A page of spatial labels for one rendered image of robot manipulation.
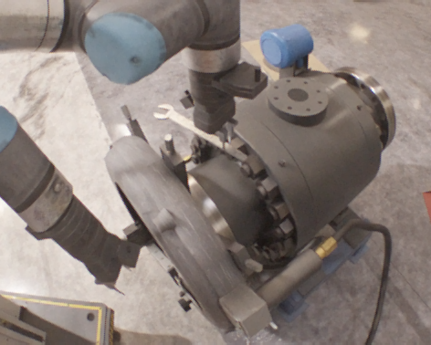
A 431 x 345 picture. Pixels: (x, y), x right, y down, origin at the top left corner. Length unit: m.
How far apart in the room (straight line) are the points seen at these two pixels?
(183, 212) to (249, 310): 0.29
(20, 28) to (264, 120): 0.84
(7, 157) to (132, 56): 0.19
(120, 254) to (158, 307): 1.26
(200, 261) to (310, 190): 0.42
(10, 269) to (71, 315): 0.85
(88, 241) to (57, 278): 1.56
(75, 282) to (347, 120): 1.60
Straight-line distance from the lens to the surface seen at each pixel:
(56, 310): 1.57
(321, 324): 1.69
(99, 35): 0.36
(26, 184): 0.42
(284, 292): 0.88
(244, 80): 0.49
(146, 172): 0.86
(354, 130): 1.20
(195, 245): 0.80
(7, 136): 0.41
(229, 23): 0.45
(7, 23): 0.40
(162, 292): 1.76
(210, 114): 0.56
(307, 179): 1.04
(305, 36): 1.33
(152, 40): 0.35
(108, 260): 0.51
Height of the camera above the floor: 1.62
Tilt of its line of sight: 51 degrees down
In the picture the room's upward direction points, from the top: 8 degrees counter-clockwise
